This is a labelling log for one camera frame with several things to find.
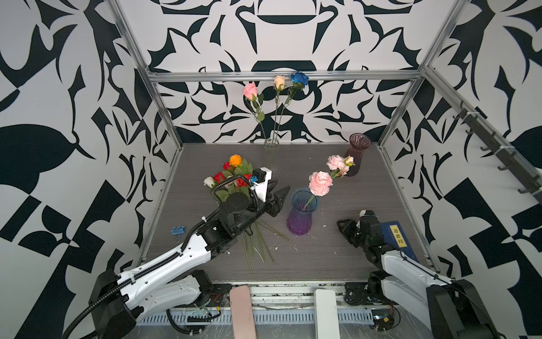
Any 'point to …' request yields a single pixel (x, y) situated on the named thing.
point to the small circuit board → (382, 318)
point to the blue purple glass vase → (303, 203)
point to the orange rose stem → (235, 160)
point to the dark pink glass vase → (359, 143)
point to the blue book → (394, 236)
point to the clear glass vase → (271, 145)
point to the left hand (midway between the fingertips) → (284, 180)
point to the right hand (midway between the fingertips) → (340, 221)
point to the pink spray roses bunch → (320, 182)
